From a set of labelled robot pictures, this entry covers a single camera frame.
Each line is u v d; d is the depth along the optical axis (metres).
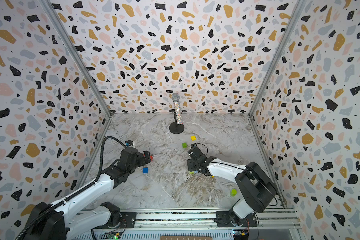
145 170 0.90
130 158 0.66
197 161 0.70
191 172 0.90
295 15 0.73
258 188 0.45
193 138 1.06
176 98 0.87
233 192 0.82
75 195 0.46
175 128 1.12
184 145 1.04
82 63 0.90
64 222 0.41
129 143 0.75
